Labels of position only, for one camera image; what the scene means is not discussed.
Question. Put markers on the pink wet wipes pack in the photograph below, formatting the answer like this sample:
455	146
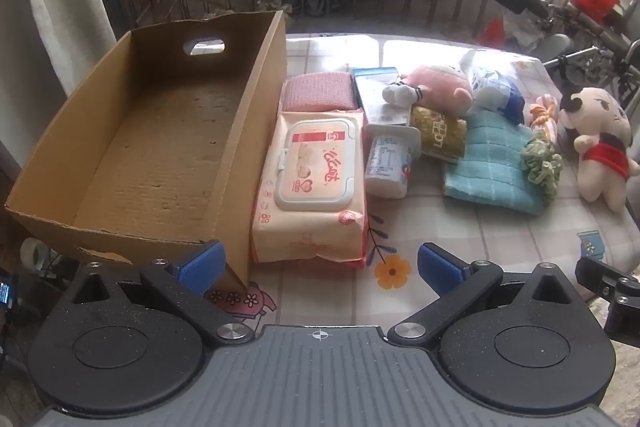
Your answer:
310	217

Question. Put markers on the blue white flat box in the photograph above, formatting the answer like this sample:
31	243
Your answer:
372	92

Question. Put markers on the pink plush toy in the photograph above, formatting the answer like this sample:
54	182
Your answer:
440	87

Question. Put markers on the pink cloth pad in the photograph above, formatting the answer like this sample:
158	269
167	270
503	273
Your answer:
317	92

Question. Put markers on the metal wheeled frame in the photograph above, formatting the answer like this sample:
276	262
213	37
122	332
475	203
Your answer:
600	52

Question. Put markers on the green scrunchie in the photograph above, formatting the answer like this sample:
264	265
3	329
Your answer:
542	167

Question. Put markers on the teal checked towel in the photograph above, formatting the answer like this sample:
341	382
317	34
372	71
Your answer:
485	172

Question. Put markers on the white tape roll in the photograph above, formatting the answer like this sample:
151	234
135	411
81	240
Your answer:
34	252

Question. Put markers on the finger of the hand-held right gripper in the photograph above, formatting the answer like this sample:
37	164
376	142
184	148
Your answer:
607	287

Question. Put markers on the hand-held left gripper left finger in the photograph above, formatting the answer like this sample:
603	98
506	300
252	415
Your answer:
202	264

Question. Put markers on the gold tissue pack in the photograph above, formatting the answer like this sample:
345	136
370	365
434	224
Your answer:
437	134

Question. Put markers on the small red item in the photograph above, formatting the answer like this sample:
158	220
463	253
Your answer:
492	34

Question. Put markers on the cream doll plush red shirt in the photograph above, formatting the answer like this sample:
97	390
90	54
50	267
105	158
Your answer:
600	157

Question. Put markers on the black stand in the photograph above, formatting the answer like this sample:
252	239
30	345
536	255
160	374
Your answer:
112	7

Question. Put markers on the orange striped rolled towel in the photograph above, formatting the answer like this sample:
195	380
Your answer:
542	114

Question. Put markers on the brown cardboard box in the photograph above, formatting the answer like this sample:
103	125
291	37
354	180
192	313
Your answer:
165	147

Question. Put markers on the blue white wipes pack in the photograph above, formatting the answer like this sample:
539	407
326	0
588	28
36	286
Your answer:
492	89

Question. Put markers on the small lit screen device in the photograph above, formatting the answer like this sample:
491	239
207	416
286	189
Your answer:
6	291

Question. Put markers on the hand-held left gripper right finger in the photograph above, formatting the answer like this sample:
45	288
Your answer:
440	267

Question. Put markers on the white yogurt cup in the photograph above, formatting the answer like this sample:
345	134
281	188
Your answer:
385	167

